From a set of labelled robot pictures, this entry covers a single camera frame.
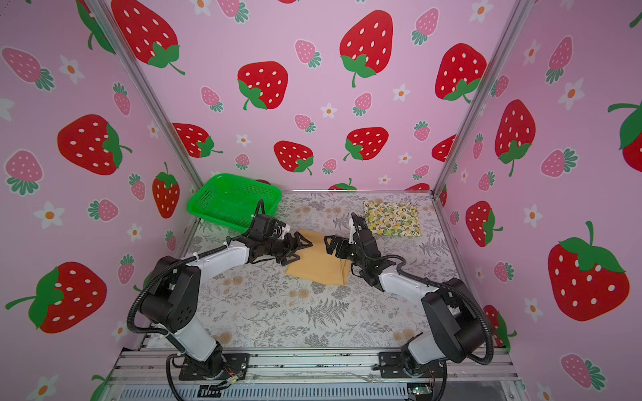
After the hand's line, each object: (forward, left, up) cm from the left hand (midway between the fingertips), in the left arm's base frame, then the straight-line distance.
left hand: (309, 250), depth 88 cm
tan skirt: (-1, -2, -6) cm, 7 cm away
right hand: (+1, -7, +4) cm, 8 cm away
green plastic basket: (+32, +40, -8) cm, 51 cm away
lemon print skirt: (+22, -35, -9) cm, 42 cm away
